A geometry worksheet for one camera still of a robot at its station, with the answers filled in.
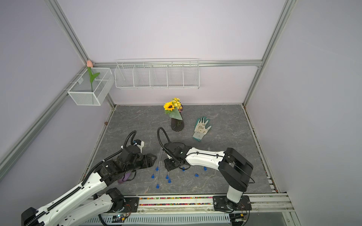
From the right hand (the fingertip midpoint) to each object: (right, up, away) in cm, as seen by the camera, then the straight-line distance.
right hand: (167, 164), depth 84 cm
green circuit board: (-24, -24, -11) cm, 36 cm away
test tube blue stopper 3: (0, -7, -1) cm, 7 cm away
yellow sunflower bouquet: (+3, +34, +3) cm, 34 cm away
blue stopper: (+9, -4, +1) cm, 10 cm away
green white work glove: (+22, +20, +21) cm, 37 cm away
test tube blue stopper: (-7, -3, +2) cm, 8 cm away
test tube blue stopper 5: (+18, -6, +1) cm, 19 cm away
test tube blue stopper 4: (+1, -9, -2) cm, 9 cm away
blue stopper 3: (+23, -3, +3) cm, 23 cm away
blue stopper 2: (+17, -6, -1) cm, 18 cm away
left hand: (-8, +5, -7) cm, 12 cm away
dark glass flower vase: (+5, +23, +17) cm, 29 cm away
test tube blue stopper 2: (-6, -11, -3) cm, 13 cm away
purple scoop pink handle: (-15, +3, -24) cm, 28 cm away
